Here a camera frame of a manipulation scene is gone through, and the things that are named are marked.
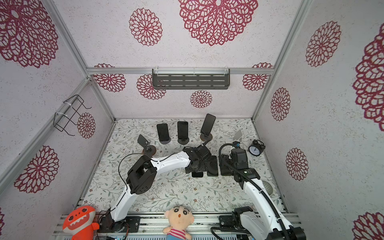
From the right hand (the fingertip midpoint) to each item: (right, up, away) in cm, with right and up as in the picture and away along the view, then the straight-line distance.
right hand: (225, 155), depth 83 cm
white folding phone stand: (+13, +11, +20) cm, 26 cm away
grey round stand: (-37, +6, +23) cm, 45 cm away
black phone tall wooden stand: (-8, +18, +18) cm, 27 cm away
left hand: (-14, -11, +10) cm, 20 cm away
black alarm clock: (+23, +3, +12) cm, 26 cm away
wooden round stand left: (-47, +1, +17) cm, 50 cm away
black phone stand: (-37, +13, +14) cm, 42 cm away
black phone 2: (-17, -13, +7) cm, 22 cm away
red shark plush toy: (-70, -28, -15) cm, 77 cm away
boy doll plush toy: (-24, -27, -14) cm, 39 cm away
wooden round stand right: (-8, +9, +26) cm, 29 cm away
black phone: (-5, 0, -21) cm, 22 cm away
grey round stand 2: (-25, +6, +24) cm, 35 cm away
